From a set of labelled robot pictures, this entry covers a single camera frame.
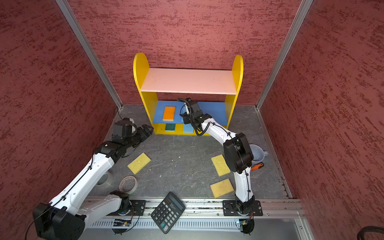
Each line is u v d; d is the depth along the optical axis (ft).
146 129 2.32
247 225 2.33
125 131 1.94
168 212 2.34
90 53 2.91
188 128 3.40
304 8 2.34
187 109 2.49
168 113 3.08
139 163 2.89
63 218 1.20
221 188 2.60
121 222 2.37
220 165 2.89
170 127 3.41
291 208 2.49
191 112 2.37
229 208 2.43
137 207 2.44
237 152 1.83
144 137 2.24
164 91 2.42
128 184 2.69
